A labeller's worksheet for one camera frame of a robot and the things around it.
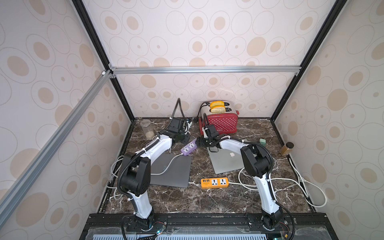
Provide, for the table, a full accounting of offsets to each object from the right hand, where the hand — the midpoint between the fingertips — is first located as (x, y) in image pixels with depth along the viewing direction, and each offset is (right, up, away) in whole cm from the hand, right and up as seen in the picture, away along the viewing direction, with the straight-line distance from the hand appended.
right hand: (197, 144), depth 103 cm
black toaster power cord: (-1, +18, +14) cm, 23 cm away
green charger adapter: (+46, +2, +1) cm, 46 cm away
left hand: (-6, +8, -10) cm, 14 cm away
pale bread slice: (+14, +23, -5) cm, 28 cm away
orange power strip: (+10, -20, -19) cm, 29 cm away
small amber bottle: (+56, -2, -10) cm, 57 cm away
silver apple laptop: (+18, -9, -9) cm, 22 cm away
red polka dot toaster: (+19, +15, -3) cm, 24 cm away
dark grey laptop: (-12, -17, -13) cm, 25 cm away
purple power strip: (-5, -2, -3) cm, 7 cm away
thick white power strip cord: (+48, -19, -15) cm, 54 cm away
